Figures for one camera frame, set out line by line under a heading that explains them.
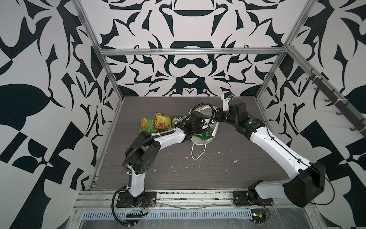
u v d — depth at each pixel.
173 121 1.01
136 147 0.48
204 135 0.91
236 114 0.58
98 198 0.77
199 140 0.85
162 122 0.98
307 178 0.39
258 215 0.71
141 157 0.49
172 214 0.65
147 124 0.99
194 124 0.70
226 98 0.69
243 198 0.74
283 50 0.91
